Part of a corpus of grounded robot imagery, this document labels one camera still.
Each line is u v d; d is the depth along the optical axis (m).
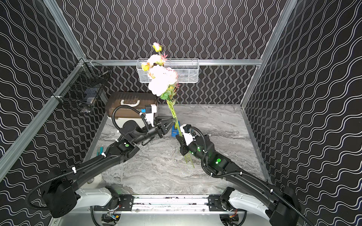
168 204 0.76
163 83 0.54
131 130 0.52
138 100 0.95
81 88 0.93
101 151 0.93
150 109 0.57
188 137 0.60
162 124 0.59
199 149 0.54
